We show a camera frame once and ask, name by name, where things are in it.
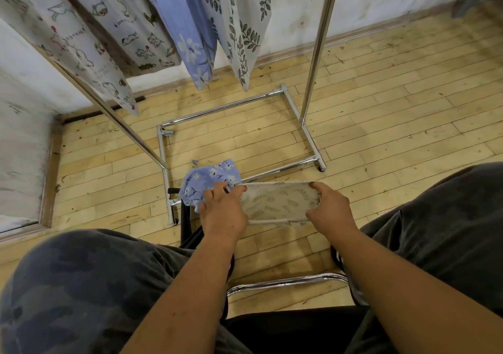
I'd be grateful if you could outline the person's right hand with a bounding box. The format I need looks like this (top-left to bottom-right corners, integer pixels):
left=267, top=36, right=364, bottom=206
left=305, top=181, right=358, bottom=241

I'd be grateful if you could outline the person's left hand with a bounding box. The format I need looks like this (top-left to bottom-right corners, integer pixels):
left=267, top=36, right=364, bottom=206
left=198, top=181, right=249, bottom=245

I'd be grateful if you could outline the blue floral bag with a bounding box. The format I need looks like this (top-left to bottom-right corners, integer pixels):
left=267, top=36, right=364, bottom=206
left=179, top=159, right=243, bottom=214

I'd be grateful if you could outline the chrome clothes rack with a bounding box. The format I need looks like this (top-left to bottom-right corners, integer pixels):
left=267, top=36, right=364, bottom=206
left=51, top=0, right=343, bottom=226

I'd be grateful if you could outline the person's right forearm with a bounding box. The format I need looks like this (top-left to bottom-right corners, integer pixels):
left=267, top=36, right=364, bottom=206
left=334, top=227, right=503, bottom=354

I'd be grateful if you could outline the person's left forearm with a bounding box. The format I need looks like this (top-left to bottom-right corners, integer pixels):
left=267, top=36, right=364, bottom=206
left=119, top=235, right=237, bottom=354

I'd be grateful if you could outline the black striped right shoe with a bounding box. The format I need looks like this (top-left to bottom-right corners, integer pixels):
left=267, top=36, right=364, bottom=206
left=331, top=247, right=347, bottom=275

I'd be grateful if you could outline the black chair seat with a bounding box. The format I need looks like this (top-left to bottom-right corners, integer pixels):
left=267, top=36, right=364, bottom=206
left=224, top=305, right=370, bottom=354

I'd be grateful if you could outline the black baseboard strip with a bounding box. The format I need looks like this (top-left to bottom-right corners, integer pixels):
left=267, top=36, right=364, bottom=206
left=62, top=96, right=146, bottom=125

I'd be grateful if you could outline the chrome chair frame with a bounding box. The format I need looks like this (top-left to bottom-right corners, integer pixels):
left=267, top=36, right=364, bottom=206
left=227, top=272, right=349, bottom=298

